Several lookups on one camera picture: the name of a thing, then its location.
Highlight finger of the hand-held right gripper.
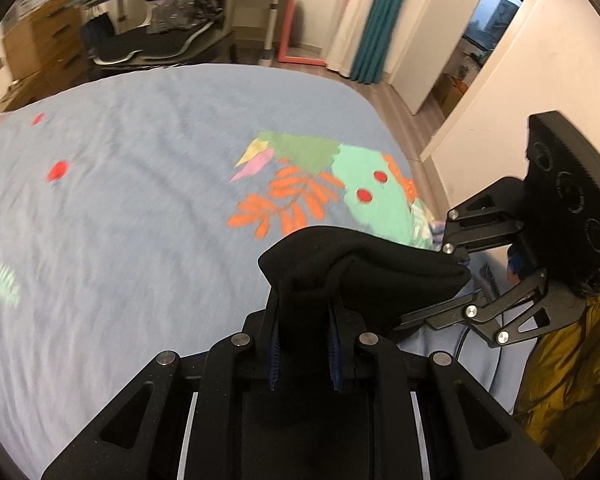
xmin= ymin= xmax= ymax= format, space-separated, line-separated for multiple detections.
xmin=395 ymin=267 xmax=588 ymax=350
xmin=442 ymin=177 xmax=526 ymax=256

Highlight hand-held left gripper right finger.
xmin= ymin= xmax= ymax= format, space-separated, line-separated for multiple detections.
xmin=327 ymin=305 xmax=563 ymax=480

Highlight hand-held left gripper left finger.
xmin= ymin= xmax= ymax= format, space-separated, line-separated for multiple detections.
xmin=40 ymin=290 xmax=281 ymax=480

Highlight black pants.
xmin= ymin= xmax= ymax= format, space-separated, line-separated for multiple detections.
xmin=257 ymin=226 xmax=471 ymax=391

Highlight yellow cloth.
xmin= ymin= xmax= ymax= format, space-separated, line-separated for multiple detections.
xmin=512 ymin=287 xmax=600 ymax=478

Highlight cardboard box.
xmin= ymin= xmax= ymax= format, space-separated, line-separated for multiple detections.
xmin=432 ymin=72 xmax=468 ymax=116

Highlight blue printed bed cover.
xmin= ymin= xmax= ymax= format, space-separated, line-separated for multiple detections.
xmin=0 ymin=62 xmax=531 ymax=480

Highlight teal curtain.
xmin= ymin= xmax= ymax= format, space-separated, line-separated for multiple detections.
xmin=350 ymin=0 xmax=416 ymax=85

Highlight white curtain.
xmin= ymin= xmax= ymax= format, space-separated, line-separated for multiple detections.
xmin=325 ymin=0 xmax=381 ymax=78

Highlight pink framed mirror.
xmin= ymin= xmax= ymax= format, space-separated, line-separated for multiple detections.
xmin=279 ymin=0 xmax=366 ymax=66

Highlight white desk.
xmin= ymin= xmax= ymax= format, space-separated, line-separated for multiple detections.
xmin=65 ymin=0 xmax=301 ymax=67

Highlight black desk chair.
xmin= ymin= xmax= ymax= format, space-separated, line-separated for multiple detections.
xmin=87 ymin=0 xmax=236 ymax=66

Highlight grey bag on chair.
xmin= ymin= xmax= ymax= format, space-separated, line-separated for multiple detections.
xmin=147 ymin=0 xmax=221 ymax=36

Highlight wooden drawer cabinet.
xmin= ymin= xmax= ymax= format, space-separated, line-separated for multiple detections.
xmin=2 ymin=0 xmax=88 ymax=106

